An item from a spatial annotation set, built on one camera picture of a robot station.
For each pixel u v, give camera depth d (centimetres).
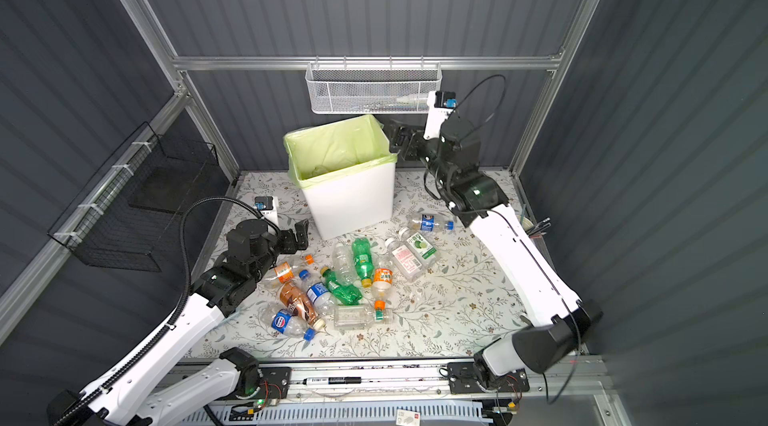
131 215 71
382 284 87
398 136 57
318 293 83
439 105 53
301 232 68
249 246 54
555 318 39
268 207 64
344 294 88
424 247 94
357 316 84
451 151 46
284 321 79
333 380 74
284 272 87
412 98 91
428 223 99
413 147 57
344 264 96
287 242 67
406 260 91
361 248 95
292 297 82
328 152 97
